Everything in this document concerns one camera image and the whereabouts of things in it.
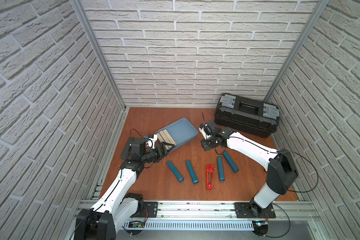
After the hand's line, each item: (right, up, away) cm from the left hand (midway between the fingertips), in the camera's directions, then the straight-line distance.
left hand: (172, 148), depth 78 cm
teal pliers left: (+11, -15, +8) cm, 20 cm away
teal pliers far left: (+1, -16, +8) cm, 18 cm away
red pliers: (+21, -18, +8) cm, 29 cm away
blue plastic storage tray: (+4, +7, +28) cm, 29 cm away
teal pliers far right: (+34, -11, +11) cm, 37 cm away
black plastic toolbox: (+45, +18, +16) cm, 51 cm away
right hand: (+20, +1, +10) cm, 22 cm away
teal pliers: (+28, -14, +8) cm, 32 cm away
